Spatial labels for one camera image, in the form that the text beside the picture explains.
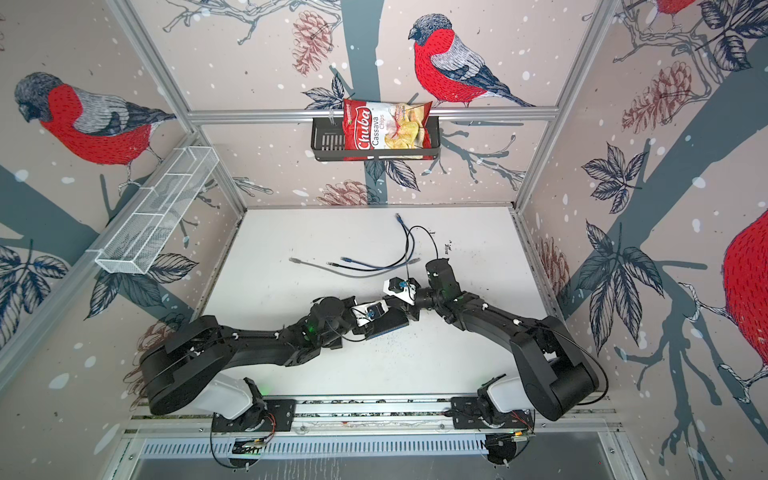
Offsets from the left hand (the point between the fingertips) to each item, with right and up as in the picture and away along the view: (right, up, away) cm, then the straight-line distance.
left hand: (377, 300), depth 81 cm
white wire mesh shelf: (-59, +15, -12) cm, 61 cm away
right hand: (+2, -1, +1) cm, 2 cm away
